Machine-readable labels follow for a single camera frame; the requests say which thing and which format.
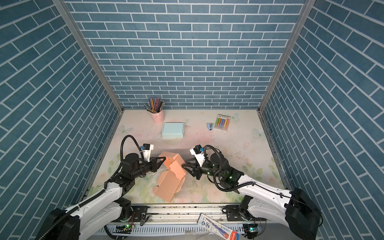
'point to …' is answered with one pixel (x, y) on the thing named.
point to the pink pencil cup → (158, 117)
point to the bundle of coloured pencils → (155, 105)
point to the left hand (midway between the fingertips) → (165, 159)
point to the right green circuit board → (252, 230)
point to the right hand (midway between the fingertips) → (182, 163)
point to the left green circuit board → (122, 229)
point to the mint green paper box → (173, 130)
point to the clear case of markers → (222, 122)
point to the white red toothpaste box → (217, 229)
